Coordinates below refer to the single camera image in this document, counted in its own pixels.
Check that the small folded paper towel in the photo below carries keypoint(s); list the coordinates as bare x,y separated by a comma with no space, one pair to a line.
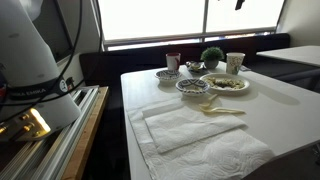
186,128

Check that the floral paper cup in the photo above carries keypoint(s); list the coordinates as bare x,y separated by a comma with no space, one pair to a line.
235,63

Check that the green potted plant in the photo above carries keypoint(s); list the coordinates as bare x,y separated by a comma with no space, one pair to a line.
212,54

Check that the blue patterned bowl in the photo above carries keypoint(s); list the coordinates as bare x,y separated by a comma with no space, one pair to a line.
167,76
191,87

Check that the white side table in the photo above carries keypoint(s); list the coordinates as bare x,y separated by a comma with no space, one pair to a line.
293,55

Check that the aluminium profile frame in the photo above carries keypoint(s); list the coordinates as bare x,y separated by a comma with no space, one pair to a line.
56,150

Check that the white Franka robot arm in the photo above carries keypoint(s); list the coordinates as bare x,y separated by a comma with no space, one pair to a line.
26,60

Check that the dark wall panel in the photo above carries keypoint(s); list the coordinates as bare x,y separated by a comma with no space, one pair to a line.
53,33

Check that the dark upholstered bench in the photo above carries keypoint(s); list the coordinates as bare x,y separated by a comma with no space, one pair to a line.
133,61

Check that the white dinner plate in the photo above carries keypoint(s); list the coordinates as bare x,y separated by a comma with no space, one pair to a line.
223,90

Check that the wooden base board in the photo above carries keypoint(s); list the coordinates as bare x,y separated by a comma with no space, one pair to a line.
83,146

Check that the window with metal frame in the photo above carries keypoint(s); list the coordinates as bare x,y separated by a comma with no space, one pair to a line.
150,20

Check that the white cloth towel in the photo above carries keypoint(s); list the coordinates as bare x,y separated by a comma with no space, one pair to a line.
206,160

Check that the dark snack packet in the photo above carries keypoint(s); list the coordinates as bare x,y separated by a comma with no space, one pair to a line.
195,66

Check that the red and white mug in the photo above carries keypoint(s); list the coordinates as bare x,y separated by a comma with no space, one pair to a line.
172,61

